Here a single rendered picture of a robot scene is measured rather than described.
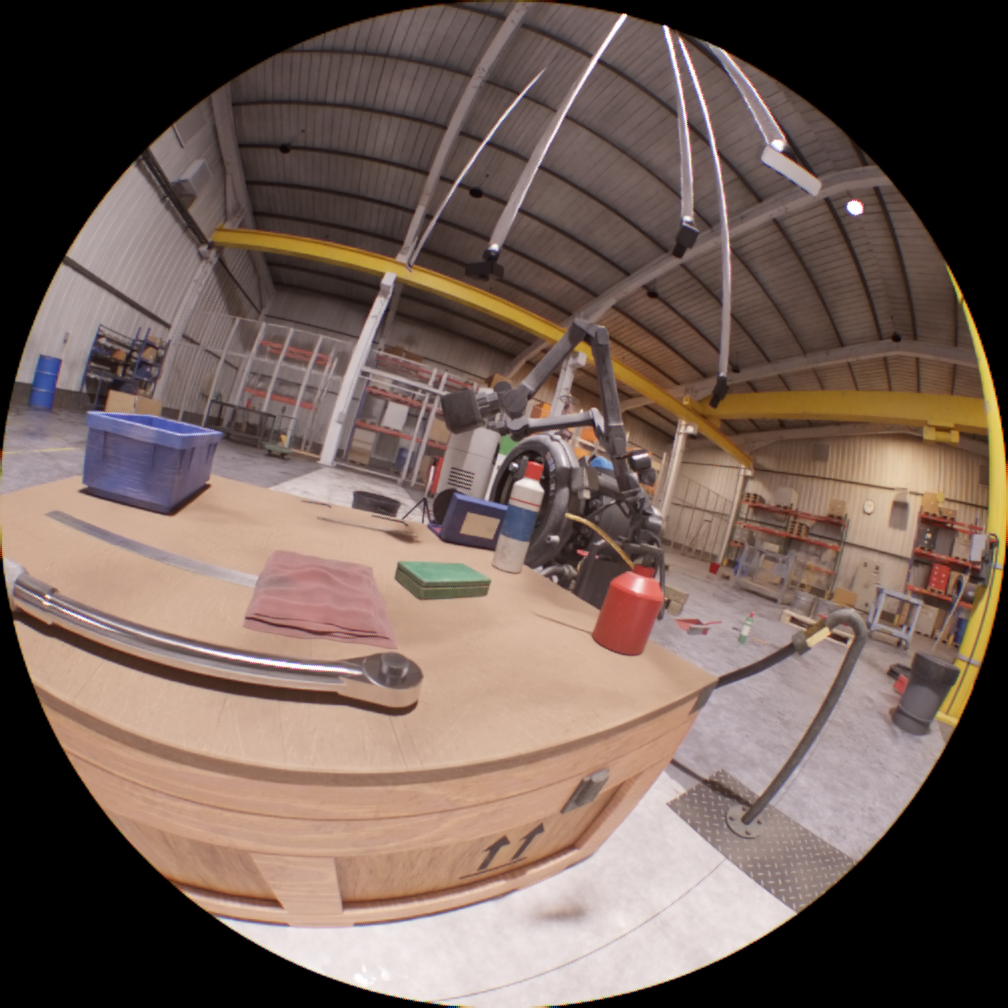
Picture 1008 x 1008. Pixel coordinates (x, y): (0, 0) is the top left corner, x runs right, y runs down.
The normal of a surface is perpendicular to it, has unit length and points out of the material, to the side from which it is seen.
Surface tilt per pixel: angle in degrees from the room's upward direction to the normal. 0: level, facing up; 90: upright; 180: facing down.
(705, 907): 0
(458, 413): 90
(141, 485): 90
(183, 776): 90
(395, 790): 90
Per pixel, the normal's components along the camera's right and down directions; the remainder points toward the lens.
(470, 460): -0.05, 0.04
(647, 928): 0.27, -0.96
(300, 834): 0.47, 0.18
